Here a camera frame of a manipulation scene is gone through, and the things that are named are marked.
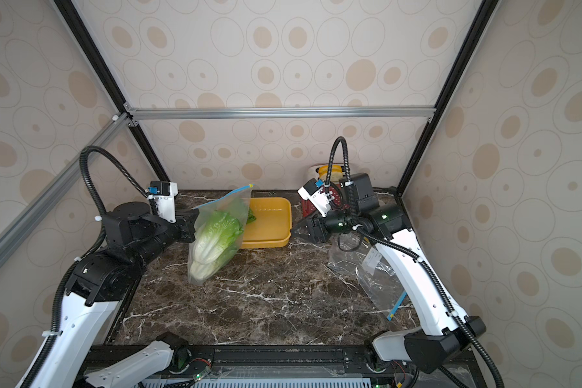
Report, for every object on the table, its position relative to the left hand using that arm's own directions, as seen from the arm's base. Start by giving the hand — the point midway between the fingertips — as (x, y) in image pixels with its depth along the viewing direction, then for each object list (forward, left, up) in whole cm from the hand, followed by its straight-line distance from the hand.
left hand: (203, 208), depth 61 cm
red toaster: (+29, -29, -34) cm, 54 cm away
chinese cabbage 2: (-5, +7, -24) cm, 26 cm away
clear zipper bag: (+3, -49, -36) cm, 61 cm away
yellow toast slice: (+35, -39, -18) cm, 56 cm away
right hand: (-1, -26, -5) cm, 26 cm away
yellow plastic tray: (+22, -13, -38) cm, 46 cm away
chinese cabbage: (0, 0, -15) cm, 15 cm away
